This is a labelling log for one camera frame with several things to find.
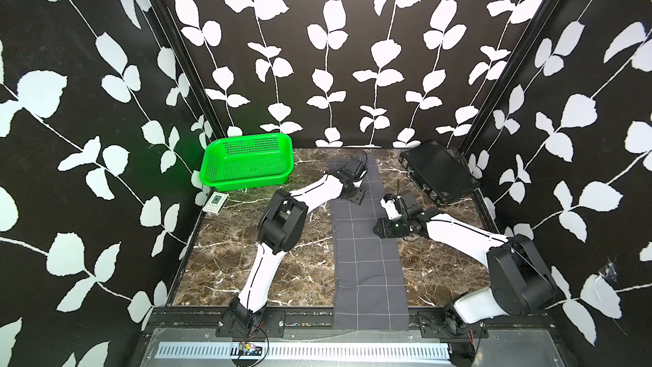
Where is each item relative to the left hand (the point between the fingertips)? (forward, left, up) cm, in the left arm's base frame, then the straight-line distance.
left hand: (358, 189), depth 99 cm
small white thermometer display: (-2, +57, -3) cm, 57 cm away
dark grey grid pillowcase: (-37, 0, -6) cm, 37 cm away
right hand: (-16, -5, 0) cm, 17 cm away
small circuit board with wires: (-50, +36, -6) cm, 62 cm away
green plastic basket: (+21, +49, -5) cm, 54 cm away
